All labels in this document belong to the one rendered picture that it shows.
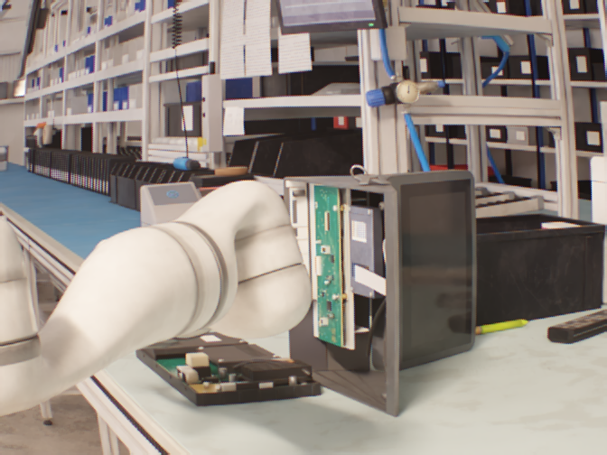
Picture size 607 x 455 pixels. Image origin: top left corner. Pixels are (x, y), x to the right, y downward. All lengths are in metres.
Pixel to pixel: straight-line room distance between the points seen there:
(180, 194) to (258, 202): 2.57
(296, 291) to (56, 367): 0.26
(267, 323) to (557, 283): 0.85
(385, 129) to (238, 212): 2.08
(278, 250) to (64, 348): 0.24
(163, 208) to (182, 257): 2.60
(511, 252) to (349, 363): 0.33
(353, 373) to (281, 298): 0.51
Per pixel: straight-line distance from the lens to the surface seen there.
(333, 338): 1.28
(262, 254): 0.83
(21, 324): 0.59
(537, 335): 1.52
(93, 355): 0.66
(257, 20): 3.54
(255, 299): 0.83
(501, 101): 3.03
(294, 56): 3.26
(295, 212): 1.33
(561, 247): 1.63
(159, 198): 3.38
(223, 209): 0.81
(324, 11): 2.60
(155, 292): 0.71
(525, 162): 8.85
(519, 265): 1.60
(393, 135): 2.89
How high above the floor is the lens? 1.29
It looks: 6 degrees down
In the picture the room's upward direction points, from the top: 2 degrees counter-clockwise
